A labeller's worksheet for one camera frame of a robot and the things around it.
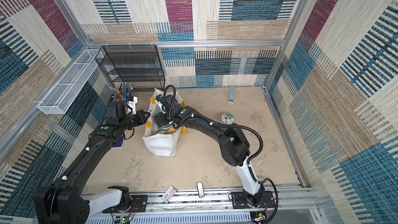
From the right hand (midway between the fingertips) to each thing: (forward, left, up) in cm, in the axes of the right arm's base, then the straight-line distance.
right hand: (165, 115), depth 88 cm
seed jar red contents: (+2, -35, -7) cm, 36 cm away
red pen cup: (+17, +33, -4) cm, 37 cm away
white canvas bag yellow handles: (-16, +1, -2) cm, 16 cm away
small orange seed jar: (-7, -3, -4) cm, 9 cm away
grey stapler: (+25, -41, -10) cm, 49 cm away
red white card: (-36, -4, -15) cm, 39 cm away
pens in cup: (+21, +34, -4) cm, 40 cm away
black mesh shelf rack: (+39, +27, +7) cm, 48 cm away
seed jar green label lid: (-4, +1, -5) cm, 7 cm away
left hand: (-4, +6, +7) cm, 10 cm away
